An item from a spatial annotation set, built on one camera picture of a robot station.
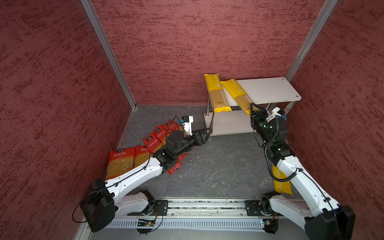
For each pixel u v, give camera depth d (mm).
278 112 645
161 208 748
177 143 538
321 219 374
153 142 906
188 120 645
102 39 815
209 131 949
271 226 697
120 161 860
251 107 683
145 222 722
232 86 803
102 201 389
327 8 716
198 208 757
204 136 623
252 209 730
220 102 721
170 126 1033
